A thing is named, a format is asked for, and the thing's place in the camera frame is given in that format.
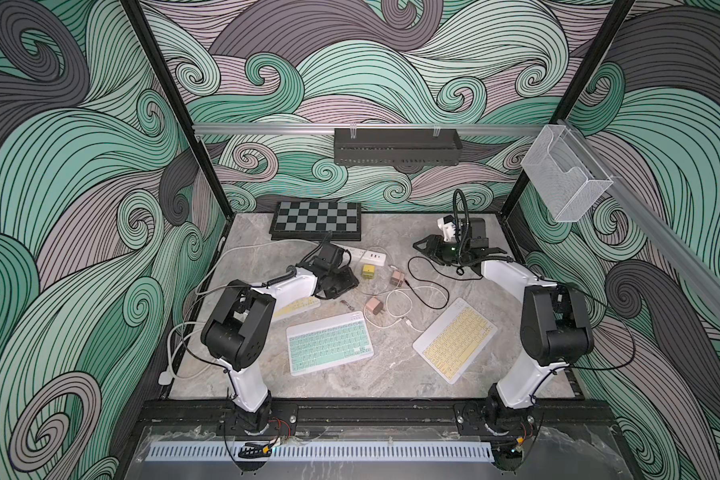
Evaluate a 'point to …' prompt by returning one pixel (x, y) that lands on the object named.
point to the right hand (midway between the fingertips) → (421, 247)
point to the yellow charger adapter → (368, 271)
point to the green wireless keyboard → (328, 342)
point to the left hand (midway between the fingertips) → (356, 280)
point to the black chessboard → (312, 220)
